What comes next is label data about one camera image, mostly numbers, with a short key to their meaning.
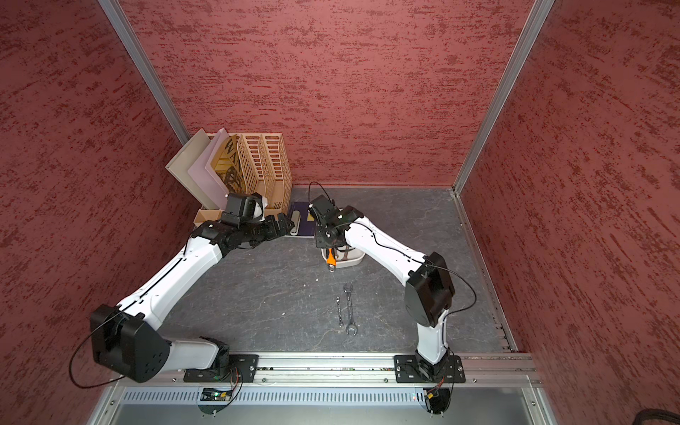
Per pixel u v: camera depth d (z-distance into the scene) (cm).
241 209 61
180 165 89
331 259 80
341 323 83
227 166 100
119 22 73
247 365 74
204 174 88
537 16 71
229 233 57
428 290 47
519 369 76
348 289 90
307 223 108
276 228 71
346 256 97
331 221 60
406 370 74
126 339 40
